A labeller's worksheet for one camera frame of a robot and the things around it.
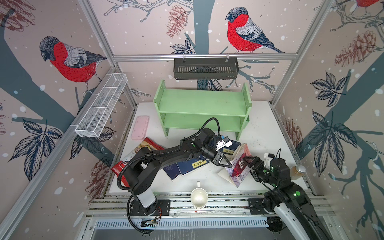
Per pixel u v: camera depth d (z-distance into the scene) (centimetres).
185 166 86
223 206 75
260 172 67
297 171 76
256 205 73
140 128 105
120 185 43
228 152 90
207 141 68
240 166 74
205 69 105
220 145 71
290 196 53
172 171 85
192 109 82
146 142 95
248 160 78
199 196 76
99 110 76
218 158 66
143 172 45
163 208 73
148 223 71
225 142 71
